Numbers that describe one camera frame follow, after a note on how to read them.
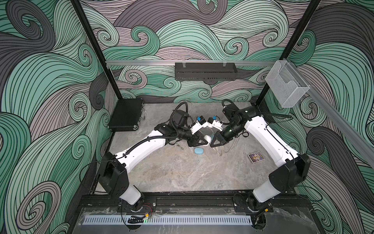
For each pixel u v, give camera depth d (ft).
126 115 3.49
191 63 3.06
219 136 2.09
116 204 2.36
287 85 2.50
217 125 2.23
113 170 1.35
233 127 2.01
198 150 3.04
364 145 1.66
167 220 2.29
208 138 2.32
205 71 3.15
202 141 2.25
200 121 2.12
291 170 1.32
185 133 2.12
